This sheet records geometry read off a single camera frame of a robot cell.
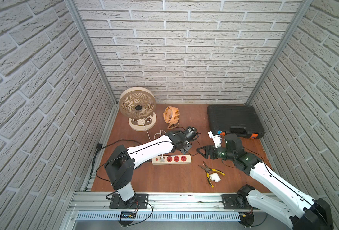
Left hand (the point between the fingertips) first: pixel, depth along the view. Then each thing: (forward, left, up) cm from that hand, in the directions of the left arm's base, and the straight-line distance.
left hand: (181, 139), depth 85 cm
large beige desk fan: (+17, +26, +12) cm, 34 cm away
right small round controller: (-39, -32, -11) cm, 52 cm away
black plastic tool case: (+18, -44, -3) cm, 48 cm away
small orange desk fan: (+19, +6, 0) cm, 20 cm away
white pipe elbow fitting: (-19, -19, -9) cm, 29 cm away
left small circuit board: (-37, +28, -13) cm, 48 cm away
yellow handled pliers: (-15, -16, -10) cm, 24 cm away
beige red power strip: (-9, +6, -9) cm, 14 cm away
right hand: (-9, -11, +5) cm, 15 cm away
